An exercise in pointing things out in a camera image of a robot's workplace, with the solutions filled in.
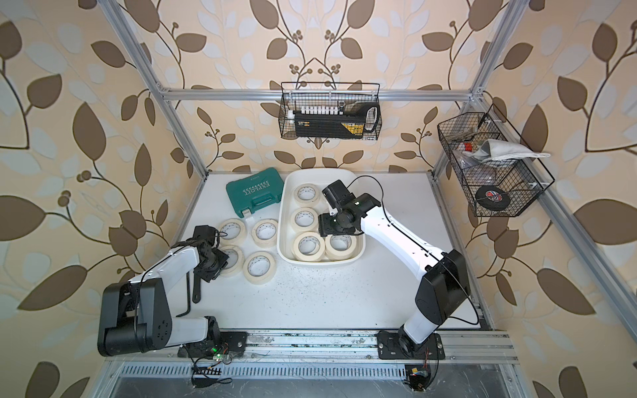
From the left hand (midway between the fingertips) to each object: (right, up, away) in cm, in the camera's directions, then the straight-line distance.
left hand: (223, 263), depth 89 cm
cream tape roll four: (+13, -2, +2) cm, 13 cm away
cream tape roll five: (+28, +15, +14) cm, 35 cm away
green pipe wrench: (-8, -7, -3) cm, 11 cm away
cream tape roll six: (+29, +26, +22) cm, 44 cm away
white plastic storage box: (+46, +29, -17) cm, 57 cm away
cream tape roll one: (+5, +1, 0) cm, 5 cm away
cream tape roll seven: (+31, +5, +4) cm, 32 cm away
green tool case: (+6, +27, +19) cm, 33 cm away
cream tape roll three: (+1, +11, +10) cm, 15 cm away
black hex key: (+4, +5, -30) cm, 30 cm away
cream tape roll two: (+43, +5, +4) cm, 44 cm away
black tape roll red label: (+87, +24, -17) cm, 92 cm away
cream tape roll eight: (+13, +10, +10) cm, 19 cm away
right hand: (+38, +14, -7) cm, 41 cm away
